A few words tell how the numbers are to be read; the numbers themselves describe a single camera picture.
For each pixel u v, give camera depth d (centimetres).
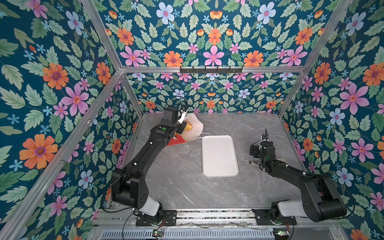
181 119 72
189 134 99
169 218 73
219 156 96
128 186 43
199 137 88
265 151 70
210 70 91
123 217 75
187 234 76
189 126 99
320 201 43
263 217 73
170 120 62
